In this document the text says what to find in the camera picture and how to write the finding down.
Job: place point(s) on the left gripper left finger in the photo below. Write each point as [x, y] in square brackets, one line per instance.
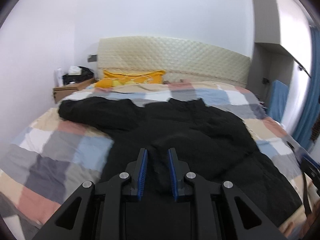
[96, 211]

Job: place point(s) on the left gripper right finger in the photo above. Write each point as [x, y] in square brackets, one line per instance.
[217, 210]

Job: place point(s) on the black puffer jacket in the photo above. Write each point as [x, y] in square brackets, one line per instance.
[214, 143]

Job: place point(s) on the blue curtain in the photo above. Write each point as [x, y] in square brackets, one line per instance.
[310, 113]

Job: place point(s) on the checkered patchwork quilt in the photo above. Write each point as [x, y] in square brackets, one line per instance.
[52, 157]

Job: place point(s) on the blue towel on chair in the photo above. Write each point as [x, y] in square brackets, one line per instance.
[277, 100]

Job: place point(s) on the wooden nightstand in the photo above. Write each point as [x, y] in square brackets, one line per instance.
[61, 92]

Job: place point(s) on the yellow pillow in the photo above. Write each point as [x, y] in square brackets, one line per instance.
[111, 79]

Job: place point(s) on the black bag on nightstand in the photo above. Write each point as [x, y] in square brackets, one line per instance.
[86, 74]

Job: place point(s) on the white bottle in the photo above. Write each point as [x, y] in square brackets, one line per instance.
[59, 77]

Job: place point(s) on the white tissue box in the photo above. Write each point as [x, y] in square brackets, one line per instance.
[74, 70]

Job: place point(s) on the grey wardrobe cabinet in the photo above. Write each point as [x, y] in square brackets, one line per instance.
[283, 52]

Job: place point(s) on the cream quilted headboard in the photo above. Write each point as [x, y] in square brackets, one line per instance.
[179, 58]

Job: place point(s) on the grey wall socket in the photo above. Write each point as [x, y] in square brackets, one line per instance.
[92, 58]

